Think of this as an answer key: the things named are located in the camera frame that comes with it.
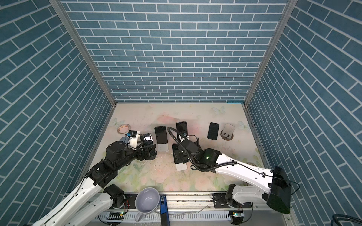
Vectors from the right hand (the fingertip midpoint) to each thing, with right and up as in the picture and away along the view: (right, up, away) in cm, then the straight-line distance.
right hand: (181, 147), depth 76 cm
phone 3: (0, -2, -10) cm, 10 cm away
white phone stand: (-13, -4, +16) cm, 20 cm away
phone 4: (+23, +6, +29) cm, 37 cm away
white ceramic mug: (-18, -28, -2) cm, 34 cm away
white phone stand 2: (0, -14, +10) cm, 17 cm away
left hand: (-16, +2, -2) cm, 16 cm away
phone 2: (0, +11, +15) cm, 18 cm away
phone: (-13, +5, +13) cm, 19 cm away
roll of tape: (-45, +8, +29) cm, 54 cm away
